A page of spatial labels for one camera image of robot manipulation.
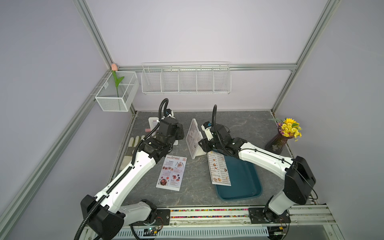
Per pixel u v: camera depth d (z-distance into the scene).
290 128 0.78
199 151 0.87
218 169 0.85
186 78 0.98
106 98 0.75
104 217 0.36
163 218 0.73
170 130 0.54
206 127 0.73
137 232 0.71
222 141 0.63
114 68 0.89
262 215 0.74
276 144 0.89
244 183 0.85
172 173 0.89
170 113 0.64
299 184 0.44
